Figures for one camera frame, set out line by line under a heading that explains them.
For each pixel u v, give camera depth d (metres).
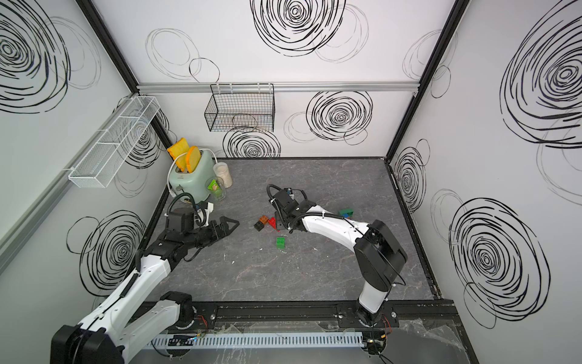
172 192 1.02
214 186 1.02
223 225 0.71
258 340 0.96
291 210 0.65
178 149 0.95
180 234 0.62
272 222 0.96
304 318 0.74
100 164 0.72
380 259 0.45
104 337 0.40
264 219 0.96
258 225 0.94
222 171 1.02
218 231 0.71
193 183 0.94
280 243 0.87
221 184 1.05
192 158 0.92
